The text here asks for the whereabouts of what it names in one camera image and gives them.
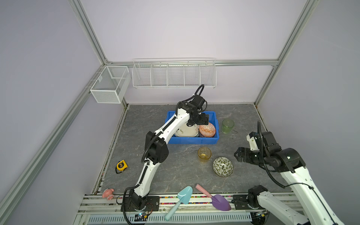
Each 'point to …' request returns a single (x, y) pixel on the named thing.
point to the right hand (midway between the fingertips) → (242, 156)
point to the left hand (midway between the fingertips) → (204, 124)
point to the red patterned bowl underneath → (206, 131)
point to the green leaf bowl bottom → (222, 167)
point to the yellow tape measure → (120, 166)
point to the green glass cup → (228, 124)
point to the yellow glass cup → (204, 154)
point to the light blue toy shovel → (184, 194)
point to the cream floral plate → (185, 131)
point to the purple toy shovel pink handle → (219, 201)
